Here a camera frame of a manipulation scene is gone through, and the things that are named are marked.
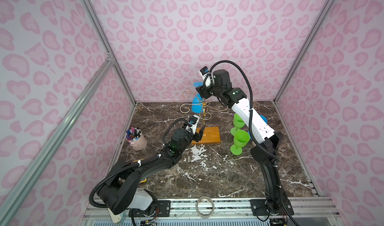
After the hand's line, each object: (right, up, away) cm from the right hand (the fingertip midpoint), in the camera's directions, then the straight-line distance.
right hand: (202, 82), depth 81 cm
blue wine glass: (-3, -13, -3) cm, 14 cm away
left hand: (-1, -20, -1) cm, 20 cm away
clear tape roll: (+1, -64, -11) cm, 65 cm away
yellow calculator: (-32, -54, +1) cm, 62 cm away
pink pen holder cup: (-38, -32, +6) cm, 50 cm away
